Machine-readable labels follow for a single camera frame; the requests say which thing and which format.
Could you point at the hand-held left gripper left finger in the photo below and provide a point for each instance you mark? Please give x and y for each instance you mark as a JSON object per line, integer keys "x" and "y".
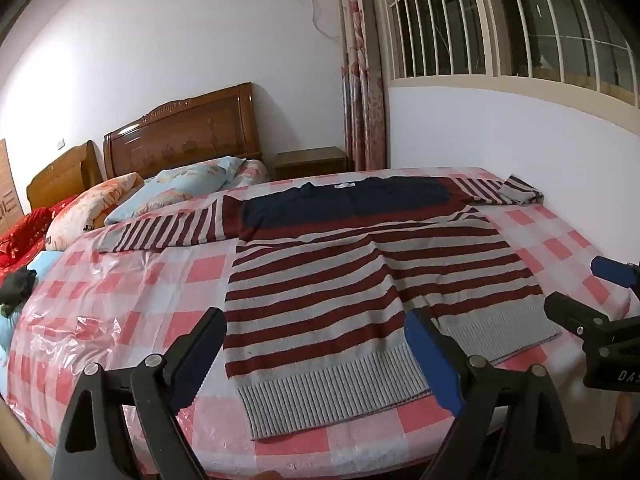
{"x": 192, "y": 360}

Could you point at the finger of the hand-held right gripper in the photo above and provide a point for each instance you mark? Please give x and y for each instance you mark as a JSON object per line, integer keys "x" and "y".
{"x": 616, "y": 271}
{"x": 575, "y": 312}

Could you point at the pink checkered bed sheet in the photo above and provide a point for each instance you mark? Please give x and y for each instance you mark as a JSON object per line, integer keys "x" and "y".
{"x": 150, "y": 280}

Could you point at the wooden nightstand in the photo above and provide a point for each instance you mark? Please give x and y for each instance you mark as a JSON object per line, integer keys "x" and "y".
{"x": 310, "y": 162}

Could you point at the window with white grille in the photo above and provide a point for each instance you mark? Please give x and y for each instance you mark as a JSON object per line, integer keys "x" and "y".
{"x": 500, "y": 20}

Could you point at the small wooden headboard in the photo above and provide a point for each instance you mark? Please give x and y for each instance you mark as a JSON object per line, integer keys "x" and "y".
{"x": 62, "y": 175}

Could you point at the black cloth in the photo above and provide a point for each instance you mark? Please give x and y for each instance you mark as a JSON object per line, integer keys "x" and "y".
{"x": 15, "y": 285}

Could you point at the wooden cabinet panel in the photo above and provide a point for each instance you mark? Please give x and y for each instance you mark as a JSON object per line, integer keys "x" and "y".
{"x": 7, "y": 185}

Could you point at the orange floral pillow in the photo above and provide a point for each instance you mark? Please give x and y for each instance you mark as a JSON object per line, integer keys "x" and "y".
{"x": 85, "y": 215}

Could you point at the striped knit sweater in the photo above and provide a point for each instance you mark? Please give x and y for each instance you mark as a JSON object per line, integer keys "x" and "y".
{"x": 320, "y": 280}

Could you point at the light blue floral pillow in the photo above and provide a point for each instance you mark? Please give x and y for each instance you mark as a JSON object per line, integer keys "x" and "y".
{"x": 170, "y": 187}

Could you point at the large carved wooden headboard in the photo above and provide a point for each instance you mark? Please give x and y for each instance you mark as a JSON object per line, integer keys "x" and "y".
{"x": 185, "y": 135}

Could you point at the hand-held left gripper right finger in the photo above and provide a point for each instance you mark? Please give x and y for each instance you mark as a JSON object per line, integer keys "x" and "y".
{"x": 431, "y": 355}

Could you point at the red blanket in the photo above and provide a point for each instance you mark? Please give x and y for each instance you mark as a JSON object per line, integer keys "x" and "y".
{"x": 27, "y": 232}

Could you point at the pink floral quilt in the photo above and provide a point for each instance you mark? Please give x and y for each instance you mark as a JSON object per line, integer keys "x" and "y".
{"x": 252, "y": 171}

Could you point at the floral curtain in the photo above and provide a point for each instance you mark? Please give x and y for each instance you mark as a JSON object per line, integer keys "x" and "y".
{"x": 362, "y": 85}

